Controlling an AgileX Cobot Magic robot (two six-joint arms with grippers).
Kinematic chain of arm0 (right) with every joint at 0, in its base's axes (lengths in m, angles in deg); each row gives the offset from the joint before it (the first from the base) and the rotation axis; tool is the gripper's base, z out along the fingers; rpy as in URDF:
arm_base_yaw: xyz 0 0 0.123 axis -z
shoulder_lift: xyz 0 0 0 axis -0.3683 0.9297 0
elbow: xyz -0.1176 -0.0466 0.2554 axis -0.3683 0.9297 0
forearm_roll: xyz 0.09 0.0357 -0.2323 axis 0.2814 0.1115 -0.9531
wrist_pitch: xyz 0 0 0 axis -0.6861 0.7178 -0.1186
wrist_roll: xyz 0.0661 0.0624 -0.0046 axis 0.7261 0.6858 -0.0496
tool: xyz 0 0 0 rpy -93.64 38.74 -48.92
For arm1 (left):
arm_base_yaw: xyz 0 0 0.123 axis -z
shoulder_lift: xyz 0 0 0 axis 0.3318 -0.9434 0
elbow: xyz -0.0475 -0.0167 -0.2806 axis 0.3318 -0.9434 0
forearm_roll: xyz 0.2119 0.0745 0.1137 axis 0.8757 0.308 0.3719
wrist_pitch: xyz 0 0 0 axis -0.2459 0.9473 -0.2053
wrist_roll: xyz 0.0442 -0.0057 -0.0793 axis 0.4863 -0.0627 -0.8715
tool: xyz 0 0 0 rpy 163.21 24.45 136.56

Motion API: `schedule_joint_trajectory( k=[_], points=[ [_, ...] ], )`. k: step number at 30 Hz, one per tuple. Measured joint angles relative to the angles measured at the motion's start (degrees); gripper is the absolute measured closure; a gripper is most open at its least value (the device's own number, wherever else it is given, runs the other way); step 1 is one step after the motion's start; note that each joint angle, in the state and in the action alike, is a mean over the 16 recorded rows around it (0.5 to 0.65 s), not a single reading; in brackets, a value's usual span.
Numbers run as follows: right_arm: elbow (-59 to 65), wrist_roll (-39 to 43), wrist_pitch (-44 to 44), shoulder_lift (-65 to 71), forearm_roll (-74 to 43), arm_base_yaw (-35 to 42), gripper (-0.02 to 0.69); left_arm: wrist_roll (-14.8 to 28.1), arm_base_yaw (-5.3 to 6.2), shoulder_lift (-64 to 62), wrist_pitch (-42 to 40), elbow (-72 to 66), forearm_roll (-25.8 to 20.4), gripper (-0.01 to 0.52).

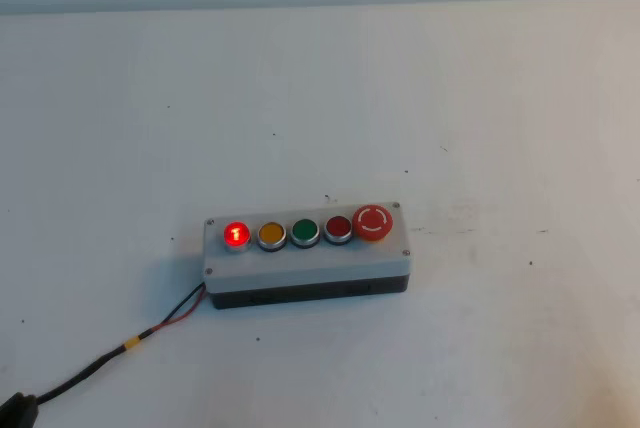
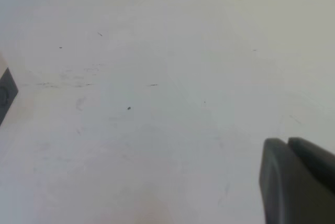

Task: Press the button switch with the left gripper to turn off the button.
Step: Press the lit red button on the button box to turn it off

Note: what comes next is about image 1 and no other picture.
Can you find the red emergency stop button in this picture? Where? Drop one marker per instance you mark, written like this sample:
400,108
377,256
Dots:
372,222

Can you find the red push button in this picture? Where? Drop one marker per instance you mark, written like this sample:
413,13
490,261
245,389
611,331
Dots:
338,230

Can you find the grey button control box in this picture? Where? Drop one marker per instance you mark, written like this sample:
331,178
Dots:
255,277

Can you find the yellow push button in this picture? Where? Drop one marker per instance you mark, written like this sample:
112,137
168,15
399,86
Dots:
271,236

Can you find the green push button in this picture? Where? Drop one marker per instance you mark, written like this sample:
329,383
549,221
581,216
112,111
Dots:
305,233

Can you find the red indicator light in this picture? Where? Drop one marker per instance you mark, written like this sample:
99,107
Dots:
237,236

